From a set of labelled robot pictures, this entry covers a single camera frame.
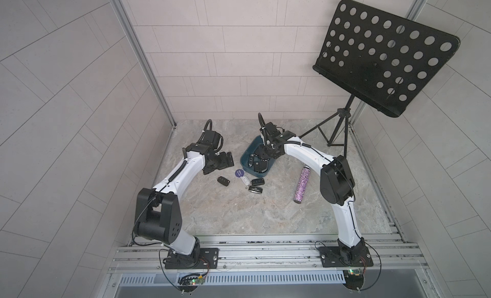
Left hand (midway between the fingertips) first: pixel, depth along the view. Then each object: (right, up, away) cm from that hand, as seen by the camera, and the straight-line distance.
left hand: (227, 162), depth 88 cm
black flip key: (-2, -10, +4) cm, 10 cm away
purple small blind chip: (+5, -6, +8) cm, 11 cm away
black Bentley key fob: (+13, -13, +1) cm, 19 cm away
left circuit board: (-9, -39, -22) cm, 46 cm away
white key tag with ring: (+8, -10, +4) cm, 13 cm away
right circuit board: (+49, -40, -19) cm, 66 cm away
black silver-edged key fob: (+16, -4, +10) cm, 19 cm away
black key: (+14, -10, +4) cm, 18 cm away
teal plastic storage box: (+8, +1, +8) cm, 12 cm away
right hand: (+16, +3, +8) cm, 18 cm away
